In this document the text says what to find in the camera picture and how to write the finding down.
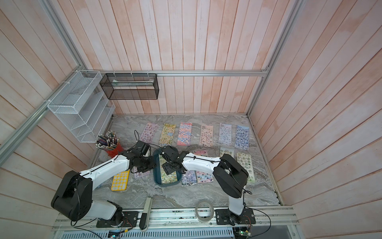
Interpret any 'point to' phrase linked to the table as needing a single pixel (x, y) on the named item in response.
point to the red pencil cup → (109, 143)
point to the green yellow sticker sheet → (166, 179)
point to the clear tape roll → (212, 212)
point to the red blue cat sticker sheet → (184, 134)
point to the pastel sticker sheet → (206, 135)
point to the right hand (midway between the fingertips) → (170, 165)
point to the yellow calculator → (120, 181)
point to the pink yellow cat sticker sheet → (204, 177)
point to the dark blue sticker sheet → (242, 136)
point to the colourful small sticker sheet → (167, 135)
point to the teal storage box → (160, 178)
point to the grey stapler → (145, 216)
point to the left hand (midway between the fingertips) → (154, 168)
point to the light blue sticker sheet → (225, 134)
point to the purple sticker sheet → (189, 178)
